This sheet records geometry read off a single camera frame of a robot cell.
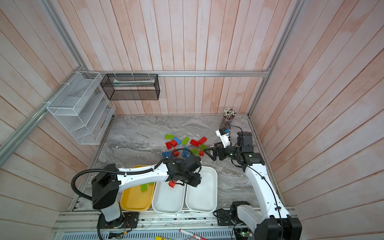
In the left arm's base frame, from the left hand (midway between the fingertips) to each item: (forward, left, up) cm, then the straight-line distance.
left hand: (197, 184), depth 77 cm
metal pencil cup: (+42, -22, +10) cm, 49 cm away
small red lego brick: (+22, -4, -6) cm, 23 cm away
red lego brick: (+3, +14, -6) cm, 16 cm away
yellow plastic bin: (-7, +31, -1) cm, 32 cm away
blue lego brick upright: (+22, +7, -6) cm, 24 cm away
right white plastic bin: (-4, -4, -10) cm, 12 cm away
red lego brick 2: (+30, +15, -6) cm, 34 cm away
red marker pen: (-21, +4, -6) cm, 22 cm away
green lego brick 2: (+33, +7, -7) cm, 35 cm away
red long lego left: (+31, +1, -6) cm, 31 cm away
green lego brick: (+38, +19, -8) cm, 43 cm away
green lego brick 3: (+27, -5, -6) cm, 28 cm away
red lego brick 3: (+29, +18, -6) cm, 35 cm away
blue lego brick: (+34, +13, -7) cm, 36 cm away
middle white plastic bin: (-5, +16, -11) cm, 20 cm away
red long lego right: (+34, -5, -7) cm, 35 cm away
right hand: (+15, -7, +13) cm, 21 cm away
